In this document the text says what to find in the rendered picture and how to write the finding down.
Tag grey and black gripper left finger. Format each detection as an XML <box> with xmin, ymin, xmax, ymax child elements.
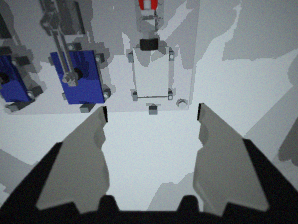
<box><xmin>0</xmin><ymin>106</ymin><xmax>110</xmax><ymax>224</ymax></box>

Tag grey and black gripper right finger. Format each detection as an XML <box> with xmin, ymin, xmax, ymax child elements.
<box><xmin>193</xmin><ymin>103</ymin><xmax>298</xmax><ymax>224</ymax></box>

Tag grey metal fixture plate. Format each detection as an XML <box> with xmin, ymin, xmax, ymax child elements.
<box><xmin>0</xmin><ymin>0</ymin><xmax>200</xmax><ymax>115</ymax></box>

